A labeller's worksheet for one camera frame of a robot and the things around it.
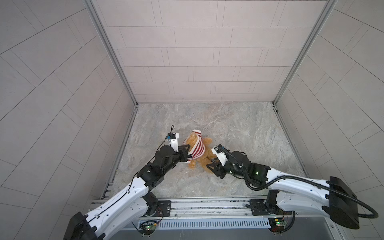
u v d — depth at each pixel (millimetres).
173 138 648
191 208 723
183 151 642
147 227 645
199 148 740
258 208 709
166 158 547
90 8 712
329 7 711
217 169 641
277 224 677
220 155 644
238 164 542
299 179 473
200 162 819
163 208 708
